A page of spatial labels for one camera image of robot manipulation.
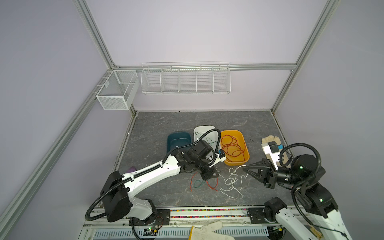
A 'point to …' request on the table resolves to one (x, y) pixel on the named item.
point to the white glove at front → (206, 232)
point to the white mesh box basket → (119, 91)
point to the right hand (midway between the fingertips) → (243, 171)
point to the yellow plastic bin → (239, 159)
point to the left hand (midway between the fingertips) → (215, 176)
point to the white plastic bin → (212, 138)
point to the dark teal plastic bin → (178, 139)
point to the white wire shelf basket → (185, 77)
